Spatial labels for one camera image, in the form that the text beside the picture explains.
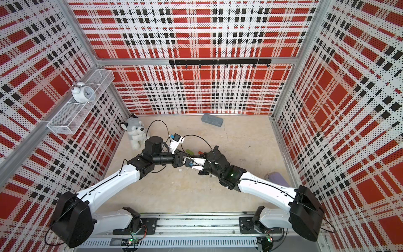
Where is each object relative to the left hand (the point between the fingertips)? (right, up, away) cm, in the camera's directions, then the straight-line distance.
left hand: (193, 157), depth 76 cm
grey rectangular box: (+9, +22, +40) cm, 46 cm away
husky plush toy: (-36, +13, +16) cm, 42 cm away
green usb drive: (-5, -1, +25) cm, 26 cm away
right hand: (+2, +1, 0) cm, 2 cm away
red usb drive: (+2, -1, +25) cm, 25 cm away
